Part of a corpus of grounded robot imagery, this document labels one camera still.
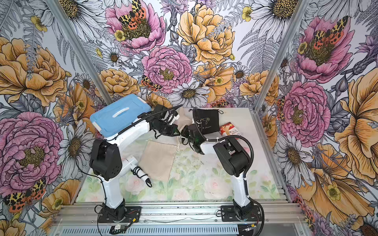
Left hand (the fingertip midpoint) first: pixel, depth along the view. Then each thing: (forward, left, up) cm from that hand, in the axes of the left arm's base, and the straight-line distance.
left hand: (178, 137), depth 88 cm
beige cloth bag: (+19, -4, -3) cm, 19 cm away
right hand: (+10, -2, -6) cm, 12 cm away
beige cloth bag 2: (-6, +14, -16) cm, 22 cm away
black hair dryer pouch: (+25, -21, -14) cm, 36 cm away
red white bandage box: (+14, -34, -11) cm, 38 cm away
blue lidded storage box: (+15, +41, +3) cm, 43 cm away
